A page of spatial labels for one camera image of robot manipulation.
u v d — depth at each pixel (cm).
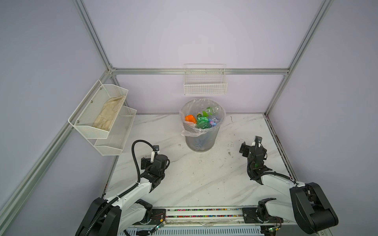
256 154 65
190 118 90
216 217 75
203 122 86
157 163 66
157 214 74
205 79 95
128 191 50
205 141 89
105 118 77
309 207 42
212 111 86
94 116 77
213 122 84
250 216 73
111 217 41
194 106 93
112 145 75
